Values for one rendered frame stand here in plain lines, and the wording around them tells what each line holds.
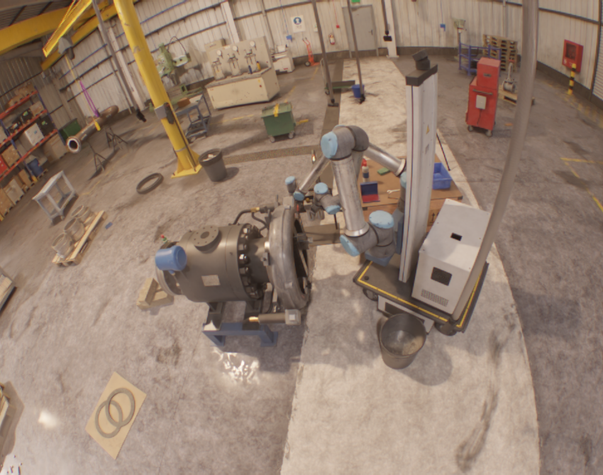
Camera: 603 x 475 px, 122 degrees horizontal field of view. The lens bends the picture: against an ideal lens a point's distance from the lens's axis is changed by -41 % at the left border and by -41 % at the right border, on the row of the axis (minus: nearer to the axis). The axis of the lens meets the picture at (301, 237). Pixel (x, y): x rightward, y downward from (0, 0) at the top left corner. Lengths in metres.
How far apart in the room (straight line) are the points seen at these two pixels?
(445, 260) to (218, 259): 1.41
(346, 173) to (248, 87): 6.47
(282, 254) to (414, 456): 1.62
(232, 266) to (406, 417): 1.59
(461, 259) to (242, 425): 1.89
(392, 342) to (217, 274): 1.33
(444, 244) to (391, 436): 1.33
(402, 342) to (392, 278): 0.49
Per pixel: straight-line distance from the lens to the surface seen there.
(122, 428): 2.94
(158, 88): 5.00
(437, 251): 1.70
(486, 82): 4.85
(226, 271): 1.89
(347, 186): 1.42
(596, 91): 10.68
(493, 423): 2.30
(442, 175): 2.96
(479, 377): 2.32
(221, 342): 2.56
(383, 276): 2.19
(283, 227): 1.73
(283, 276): 1.68
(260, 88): 7.55
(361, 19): 11.89
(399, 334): 2.16
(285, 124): 5.00
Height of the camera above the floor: 2.10
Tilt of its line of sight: 44 degrees down
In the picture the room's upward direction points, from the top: 16 degrees counter-clockwise
